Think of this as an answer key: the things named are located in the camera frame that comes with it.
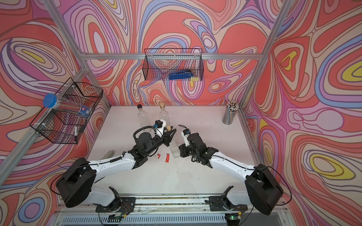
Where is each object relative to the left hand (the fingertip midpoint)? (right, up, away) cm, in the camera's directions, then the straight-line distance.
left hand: (176, 130), depth 77 cm
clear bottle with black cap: (-22, +6, +16) cm, 28 cm away
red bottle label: (-6, -19, +14) cm, 25 cm away
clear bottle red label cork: (-8, +9, +12) cm, 17 cm away
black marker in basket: (-52, -3, -5) cm, 52 cm away
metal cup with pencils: (+38, +14, +18) cm, 44 cm away
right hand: (+3, -13, +7) cm, 15 cm away
